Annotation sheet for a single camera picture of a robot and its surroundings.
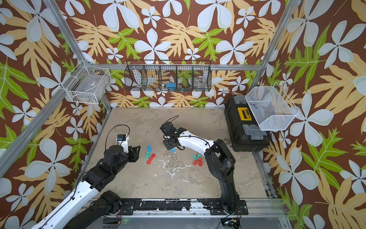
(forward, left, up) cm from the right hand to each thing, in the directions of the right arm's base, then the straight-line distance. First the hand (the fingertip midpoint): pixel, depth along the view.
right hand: (169, 142), depth 92 cm
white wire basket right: (+9, -62, +21) cm, 66 cm away
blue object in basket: (+29, -2, +23) cm, 37 cm away
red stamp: (-13, -20, -5) cm, 24 cm away
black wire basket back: (+33, -5, +29) cm, 44 cm away
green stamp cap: (-7, +14, -6) cm, 17 cm away
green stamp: (-8, -17, -5) cm, 19 cm away
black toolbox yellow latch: (+3, -46, +11) cm, 47 cm away
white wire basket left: (+23, +49, +29) cm, 61 cm away
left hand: (-9, +16, +13) cm, 22 cm away
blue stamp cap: (0, +14, -6) cm, 16 cm away
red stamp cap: (-11, +13, -6) cm, 18 cm away
